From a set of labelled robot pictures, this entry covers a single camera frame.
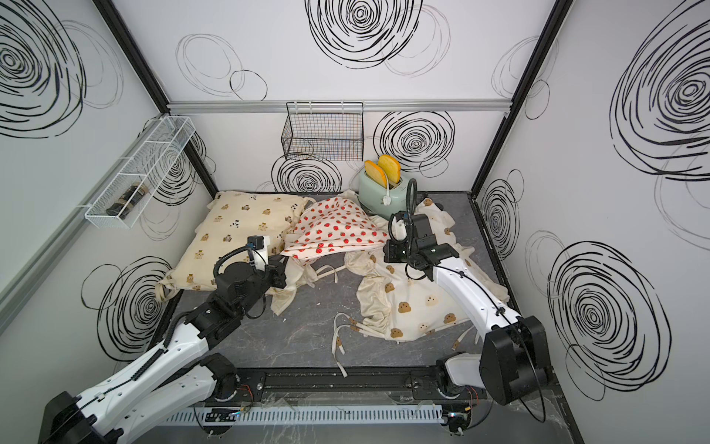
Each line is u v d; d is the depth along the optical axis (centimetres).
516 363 41
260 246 65
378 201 102
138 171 73
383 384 76
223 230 95
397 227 76
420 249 63
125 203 66
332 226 85
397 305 81
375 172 100
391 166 100
